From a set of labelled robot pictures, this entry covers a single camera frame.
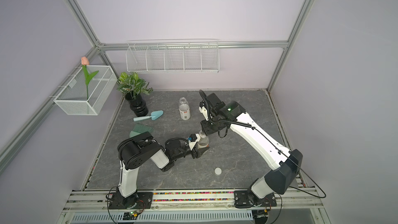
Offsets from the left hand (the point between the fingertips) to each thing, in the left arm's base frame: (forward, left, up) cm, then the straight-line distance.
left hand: (206, 143), depth 86 cm
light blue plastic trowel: (+26, +34, -6) cm, 44 cm away
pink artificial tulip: (+29, +60, +27) cm, 72 cm away
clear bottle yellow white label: (+25, +13, +1) cm, 28 cm away
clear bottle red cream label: (-2, +2, +6) cm, 6 cm away
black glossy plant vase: (+28, +43, +3) cm, 51 cm away
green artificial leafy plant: (+35, +43, +16) cm, 58 cm away
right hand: (+1, 0, +16) cm, 16 cm away
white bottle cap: (-13, -5, -6) cm, 16 cm away
